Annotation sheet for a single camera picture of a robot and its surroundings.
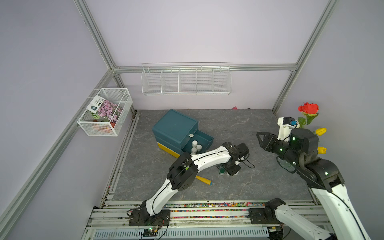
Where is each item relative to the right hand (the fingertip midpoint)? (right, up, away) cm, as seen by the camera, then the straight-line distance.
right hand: (259, 133), depth 64 cm
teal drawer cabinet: (-40, +1, +18) cm, 44 cm away
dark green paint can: (-13, -23, +22) cm, 35 cm away
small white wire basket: (-79, +4, +10) cm, 80 cm away
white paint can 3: (-29, -11, +23) cm, 39 cm away
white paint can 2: (-26, -10, +24) cm, 37 cm away
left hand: (-8, -23, +21) cm, 32 cm away
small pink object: (+4, +18, +60) cm, 63 cm away
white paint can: (-29, -7, +25) cm, 39 cm away
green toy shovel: (-22, -28, +19) cm, 40 cm away
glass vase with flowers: (+28, +11, +8) cm, 31 cm away
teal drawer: (-24, -5, +29) cm, 38 cm away
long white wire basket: (-35, +34, +35) cm, 60 cm away
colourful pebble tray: (-19, -41, +13) cm, 47 cm away
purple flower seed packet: (-72, +11, +11) cm, 73 cm away
